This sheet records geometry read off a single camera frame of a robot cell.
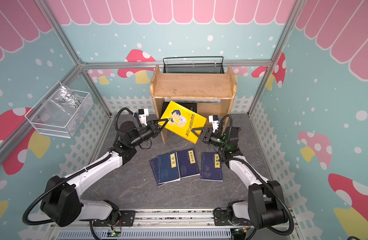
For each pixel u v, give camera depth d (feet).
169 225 2.41
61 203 1.33
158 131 2.22
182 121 2.42
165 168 2.95
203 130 2.24
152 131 2.17
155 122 2.24
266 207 1.36
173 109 2.44
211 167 3.01
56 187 1.34
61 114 2.43
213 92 2.34
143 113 2.28
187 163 3.03
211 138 2.23
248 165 1.73
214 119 2.34
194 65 2.94
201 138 2.25
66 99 2.39
